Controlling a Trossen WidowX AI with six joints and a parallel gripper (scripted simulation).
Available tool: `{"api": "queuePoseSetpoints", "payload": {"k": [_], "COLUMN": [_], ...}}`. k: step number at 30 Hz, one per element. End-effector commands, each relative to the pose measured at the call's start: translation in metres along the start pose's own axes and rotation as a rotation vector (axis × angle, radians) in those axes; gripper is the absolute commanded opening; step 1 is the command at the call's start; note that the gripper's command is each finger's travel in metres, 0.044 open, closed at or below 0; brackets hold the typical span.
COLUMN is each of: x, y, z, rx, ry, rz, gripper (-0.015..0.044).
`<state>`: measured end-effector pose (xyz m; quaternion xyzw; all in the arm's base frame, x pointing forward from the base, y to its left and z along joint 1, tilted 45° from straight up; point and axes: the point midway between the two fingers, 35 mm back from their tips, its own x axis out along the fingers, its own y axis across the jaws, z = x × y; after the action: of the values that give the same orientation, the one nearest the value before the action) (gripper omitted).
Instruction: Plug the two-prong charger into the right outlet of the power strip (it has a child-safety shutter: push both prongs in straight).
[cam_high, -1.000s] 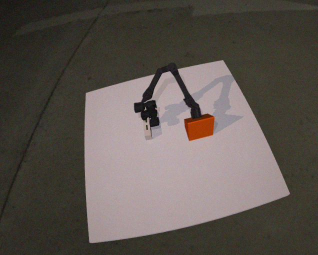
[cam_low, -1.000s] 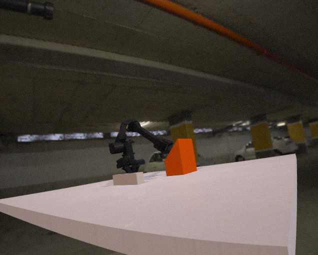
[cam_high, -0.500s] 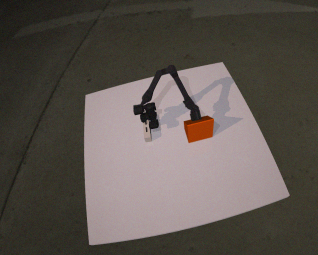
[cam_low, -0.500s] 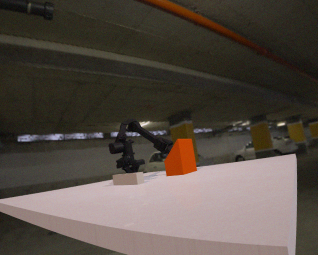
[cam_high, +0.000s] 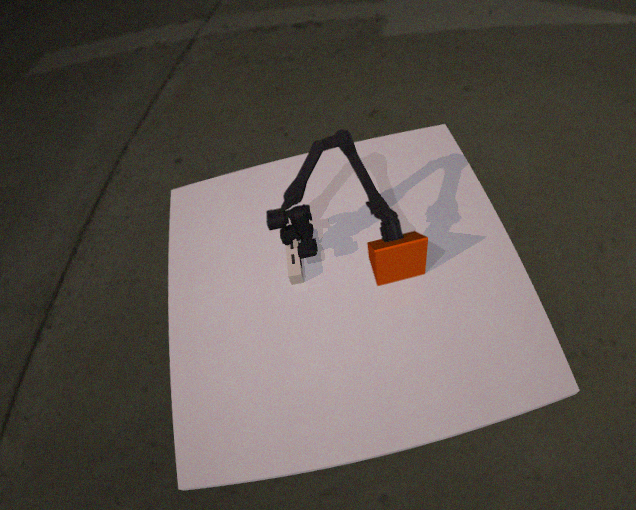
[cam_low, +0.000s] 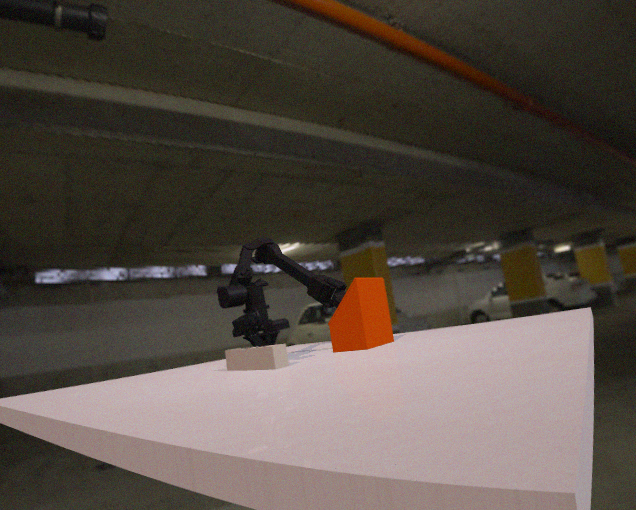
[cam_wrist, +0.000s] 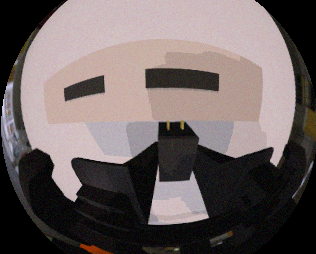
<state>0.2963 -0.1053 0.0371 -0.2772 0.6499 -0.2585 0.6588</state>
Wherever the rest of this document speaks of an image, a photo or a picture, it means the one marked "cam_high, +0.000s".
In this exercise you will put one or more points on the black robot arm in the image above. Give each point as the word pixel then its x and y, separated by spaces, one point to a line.
pixel 278 218

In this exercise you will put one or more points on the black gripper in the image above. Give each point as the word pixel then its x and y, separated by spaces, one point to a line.
pixel 307 247

